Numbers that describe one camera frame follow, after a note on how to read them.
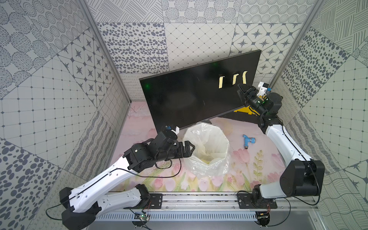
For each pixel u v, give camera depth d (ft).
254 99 2.18
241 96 2.45
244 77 2.45
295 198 1.54
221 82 2.33
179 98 2.99
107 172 1.37
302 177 1.37
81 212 1.28
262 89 2.30
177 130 2.03
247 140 3.18
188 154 1.85
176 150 1.85
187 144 1.92
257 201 2.21
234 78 2.44
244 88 2.28
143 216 2.30
